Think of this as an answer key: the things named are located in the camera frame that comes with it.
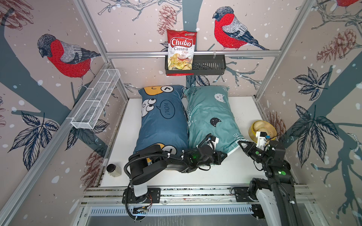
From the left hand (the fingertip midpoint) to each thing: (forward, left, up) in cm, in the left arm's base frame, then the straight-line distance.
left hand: (231, 156), depth 74 cm
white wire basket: (+15, +75, +17) cm, 79 cm away
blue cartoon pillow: (+24, +40, 0) cm, 47 cm away
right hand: (+7, -5, +4) cm, 10 cm away
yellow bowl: (+24, -28, -7) cm, 37 cm away
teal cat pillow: (+29, +9, +3) cm, 31 cm away
